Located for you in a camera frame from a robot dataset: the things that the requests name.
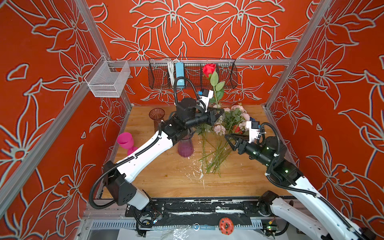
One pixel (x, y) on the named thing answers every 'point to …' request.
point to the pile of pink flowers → (211, 139)
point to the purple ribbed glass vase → (186, 147)
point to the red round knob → (226, 226)
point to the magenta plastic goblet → (126, 140)
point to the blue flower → (252, 119)
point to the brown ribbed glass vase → (157, 114)
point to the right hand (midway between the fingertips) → (226, 136)
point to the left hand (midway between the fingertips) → (224, 109)
